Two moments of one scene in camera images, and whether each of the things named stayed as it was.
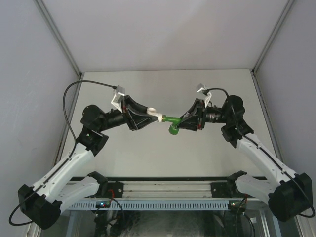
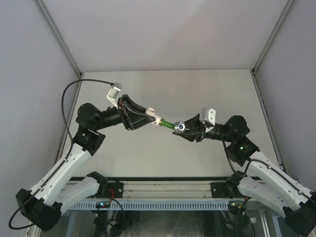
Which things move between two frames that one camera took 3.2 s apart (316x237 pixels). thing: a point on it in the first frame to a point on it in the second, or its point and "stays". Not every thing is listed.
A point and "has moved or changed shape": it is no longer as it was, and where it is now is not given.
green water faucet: (174, 128) has moved or changed shape
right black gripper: (194, 119) to (194, 124)
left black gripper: (137, 115) stays
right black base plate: (222, 189) stays
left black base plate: (112, 189) stays
